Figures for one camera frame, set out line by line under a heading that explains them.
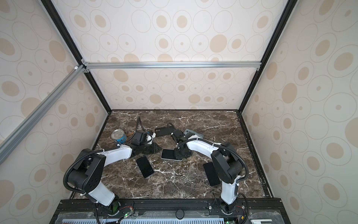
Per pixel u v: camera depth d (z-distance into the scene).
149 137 0.87
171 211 0.73
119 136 0.91
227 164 0.48
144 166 0.88
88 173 0.46
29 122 0.58
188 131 1.06
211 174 0.85
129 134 1.05
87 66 0.91
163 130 1.06
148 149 0.80
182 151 0.78
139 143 0.74
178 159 0.92
